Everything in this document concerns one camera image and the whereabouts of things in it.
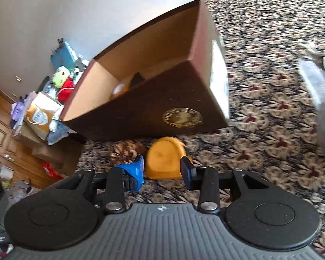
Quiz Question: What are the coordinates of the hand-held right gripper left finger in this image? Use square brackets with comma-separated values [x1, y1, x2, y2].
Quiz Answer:
[55, 154, 145, 214]

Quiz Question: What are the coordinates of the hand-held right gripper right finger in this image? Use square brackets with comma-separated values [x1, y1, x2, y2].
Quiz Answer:
[179, 157, 270, 214]

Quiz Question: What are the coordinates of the brown pine cone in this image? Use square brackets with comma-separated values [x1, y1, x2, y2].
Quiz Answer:
[109, 140, 148, 166]

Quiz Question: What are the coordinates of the orange plastic lid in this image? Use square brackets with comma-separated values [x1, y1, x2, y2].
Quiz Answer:
[146, 137, 194, 180]

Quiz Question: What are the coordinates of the brown cardboard box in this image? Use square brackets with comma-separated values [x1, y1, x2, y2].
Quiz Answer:
[59, 0, 231, 143]

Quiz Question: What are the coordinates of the black plug adapter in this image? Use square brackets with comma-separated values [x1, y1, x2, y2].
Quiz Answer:
[130, 72, 147, 88]

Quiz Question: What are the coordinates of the grey plastic bag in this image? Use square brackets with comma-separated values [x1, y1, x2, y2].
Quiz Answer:
[5, 180, 36, 204]

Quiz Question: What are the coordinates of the red packet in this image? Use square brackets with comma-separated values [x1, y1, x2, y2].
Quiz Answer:
[42, 161, 63, 181]

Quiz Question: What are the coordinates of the blue patterned cloth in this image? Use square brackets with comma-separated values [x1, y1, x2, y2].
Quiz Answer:
[47, 126, 71, 146]

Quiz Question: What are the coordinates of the stack of cardboard boxes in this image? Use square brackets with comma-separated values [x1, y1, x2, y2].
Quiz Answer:
[18, 125, 85, 174]

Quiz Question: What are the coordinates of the wooden cabinet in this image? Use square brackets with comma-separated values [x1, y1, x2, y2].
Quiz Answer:
[0, 81, 52, 190]

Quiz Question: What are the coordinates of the floral patterned blanket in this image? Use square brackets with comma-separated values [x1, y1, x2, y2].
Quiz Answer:
[76, 0, 325, 255]

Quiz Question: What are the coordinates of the white dog plush toy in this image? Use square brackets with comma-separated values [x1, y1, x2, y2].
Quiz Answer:
[70, 66, 83, 83]

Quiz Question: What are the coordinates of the green frog plush toy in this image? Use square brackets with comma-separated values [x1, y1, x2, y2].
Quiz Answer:
[52, 66, 75, 101]

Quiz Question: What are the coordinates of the purple package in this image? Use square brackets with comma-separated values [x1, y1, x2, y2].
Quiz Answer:
[10, 95, 31, 131]

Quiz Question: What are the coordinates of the blue bag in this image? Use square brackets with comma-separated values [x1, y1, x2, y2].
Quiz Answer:
[50, 39, 80, 70]

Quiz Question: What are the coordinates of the clear plastic tool package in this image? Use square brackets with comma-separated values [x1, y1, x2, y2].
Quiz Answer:
[297, 41, 325, 109]

